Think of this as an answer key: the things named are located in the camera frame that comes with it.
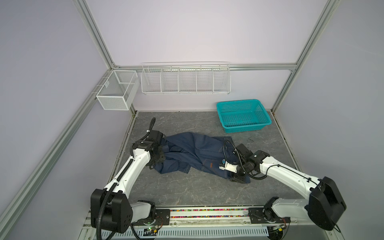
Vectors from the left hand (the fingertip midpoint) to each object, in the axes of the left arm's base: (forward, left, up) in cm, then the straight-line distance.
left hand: (158, 161), depth 81 cm
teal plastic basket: (+41, -61, -12) cm, 75 cm away
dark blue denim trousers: (+9, -17, -7) cm, 20 cm away
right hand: (-8, -42, -6) cm, 43 cm away
